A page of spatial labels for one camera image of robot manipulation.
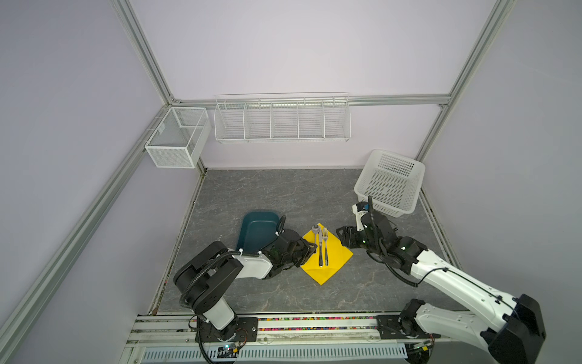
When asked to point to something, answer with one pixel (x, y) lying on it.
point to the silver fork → (325, 236)
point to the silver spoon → (315, 229)
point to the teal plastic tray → (258, 229)
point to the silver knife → (320, 251)
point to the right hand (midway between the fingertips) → (344, 231)
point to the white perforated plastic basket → (395, 183)
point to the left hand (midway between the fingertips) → (320, 249)
